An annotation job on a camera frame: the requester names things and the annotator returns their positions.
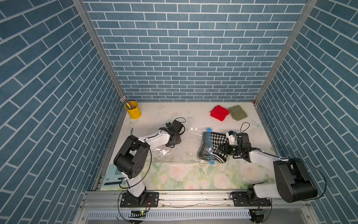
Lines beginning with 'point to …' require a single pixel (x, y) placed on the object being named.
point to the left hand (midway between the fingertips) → (179, 141)
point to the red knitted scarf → (219, 113)
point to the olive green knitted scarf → (237, 113)
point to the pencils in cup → (126, 101)
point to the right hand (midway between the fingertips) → (220, 147)
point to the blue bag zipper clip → (209, 129)
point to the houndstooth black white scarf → (214, 145)
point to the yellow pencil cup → (135, 113)
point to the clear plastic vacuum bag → (185, 150)
